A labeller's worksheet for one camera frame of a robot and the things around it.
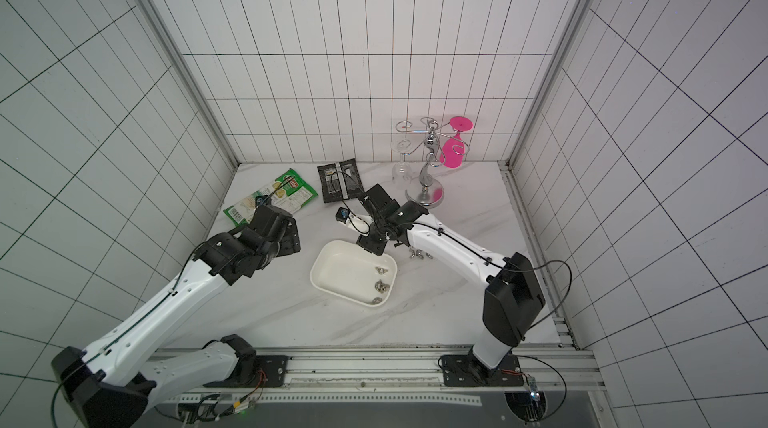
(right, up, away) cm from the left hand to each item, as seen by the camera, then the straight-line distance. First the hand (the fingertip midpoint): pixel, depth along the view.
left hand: (277, 243), depth 76 cm
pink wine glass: (+51, +27, +21) cm, 62 cm away
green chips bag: (-9, +13, +35) cm, 38 cm away
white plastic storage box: (+16, -11, +14) cm, 24 cm away
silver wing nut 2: (+43, -7, +16) cm, 46 cm away
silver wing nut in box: (+27, -11, +14) cm, 32 cm away
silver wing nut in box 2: (+27, -15, +10) cm, 33 cm away
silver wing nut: (+37, -7, +17) cm, 41 cm away
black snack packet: (+11, +17, +35) cm, 40 cm away
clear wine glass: (+34, +19, +17) cm, 42 cm away
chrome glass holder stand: (+44, +13, +34) cm, 57 cm away
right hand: (+20, 0, +5) cm, 21 cm away
